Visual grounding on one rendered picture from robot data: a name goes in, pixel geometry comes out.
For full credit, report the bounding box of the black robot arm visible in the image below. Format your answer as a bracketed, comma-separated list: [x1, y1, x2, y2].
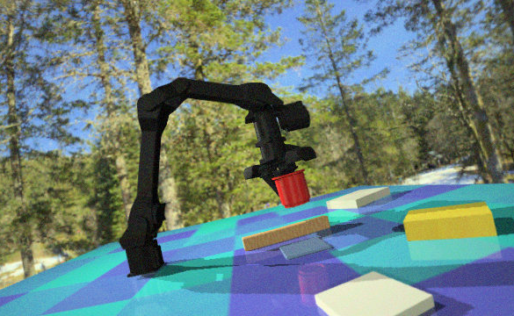
[119, 76, 310, 277]

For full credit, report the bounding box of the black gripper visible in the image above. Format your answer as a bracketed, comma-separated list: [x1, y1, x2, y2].
[243, 132, 316, 196]

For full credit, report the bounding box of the yellow rectangular block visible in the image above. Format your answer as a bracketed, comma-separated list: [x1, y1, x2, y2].
[403, 201, 497, 241]

